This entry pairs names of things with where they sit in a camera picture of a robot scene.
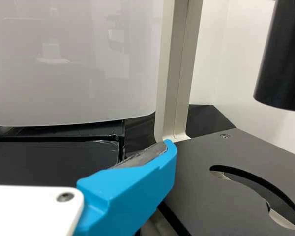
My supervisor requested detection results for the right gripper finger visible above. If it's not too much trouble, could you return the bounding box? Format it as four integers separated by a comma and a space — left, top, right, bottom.
75, 139, 178, 236

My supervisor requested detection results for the black platform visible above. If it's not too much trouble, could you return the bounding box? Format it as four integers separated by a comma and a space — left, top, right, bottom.
124, 117, 156, 163

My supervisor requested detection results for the black tray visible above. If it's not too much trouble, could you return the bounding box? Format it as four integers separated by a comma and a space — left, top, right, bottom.
0, 119, 126, 187

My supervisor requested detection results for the cream microscope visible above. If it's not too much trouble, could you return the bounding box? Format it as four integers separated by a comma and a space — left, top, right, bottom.
147, 0, 295, 236

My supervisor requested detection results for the white box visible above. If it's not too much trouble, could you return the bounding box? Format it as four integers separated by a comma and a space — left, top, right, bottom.
0, 0, 164, 128

